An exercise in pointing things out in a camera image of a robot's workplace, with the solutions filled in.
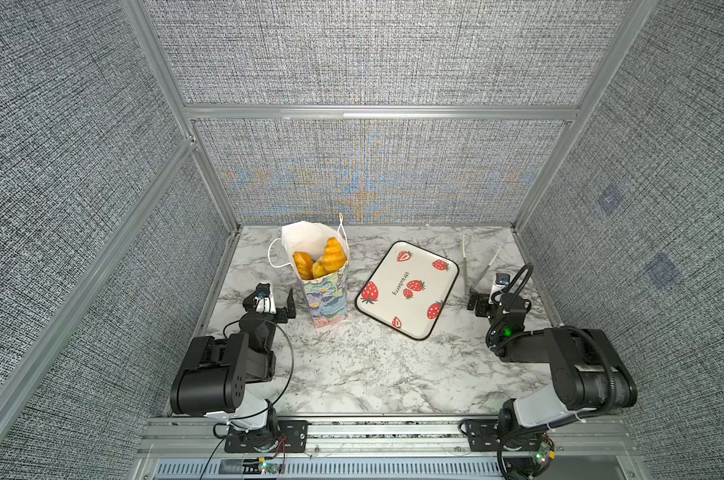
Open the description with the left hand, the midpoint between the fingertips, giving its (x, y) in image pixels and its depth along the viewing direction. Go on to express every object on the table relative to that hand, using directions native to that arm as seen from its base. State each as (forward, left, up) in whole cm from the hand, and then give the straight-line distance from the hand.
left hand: (275, 290), depth 89 cm
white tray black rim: (+4, -42, -9) cm, 43 cm away
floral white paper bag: (-7, -16, +8) cm, 19 cm away
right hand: (-1, -66, -3) cm, 66 cm away
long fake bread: (+6, -9, +4) cm, 12 cm away
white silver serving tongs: (+3, -62, -8) cm, 62 cm away
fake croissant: (+2, -18, +11) cm, 22 cm away
